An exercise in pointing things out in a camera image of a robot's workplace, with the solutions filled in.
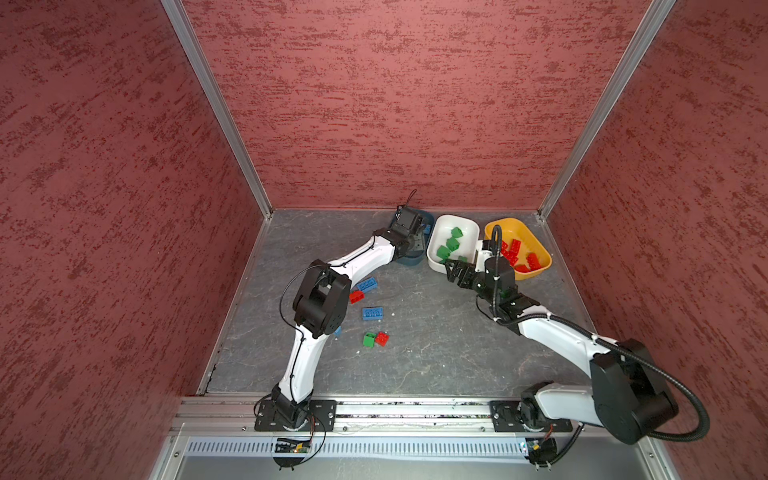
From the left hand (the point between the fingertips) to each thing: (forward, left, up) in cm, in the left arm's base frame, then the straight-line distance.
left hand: (413, 243), depth 98 cm
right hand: (-12, -11, +3) cm, 17 cm away
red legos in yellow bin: (+2, -37, -9) cm, 38 cm away
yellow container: (+13, -40, -8) cm, 43 cm away
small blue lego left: (-38, +18, +18) cm, 45 cm away
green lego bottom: (-30, +13, -9) cm, 34 cm away
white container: (+13, -12, -9) cm, 20 cm away
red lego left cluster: (-15, +19, -9) cm, 26 cm away
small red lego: (-29, +10, -9) cm, 32 cm away
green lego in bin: (+13, -18, -9) cm, 24 cm away
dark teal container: (+14, -6, -5) cm, 16 cm away
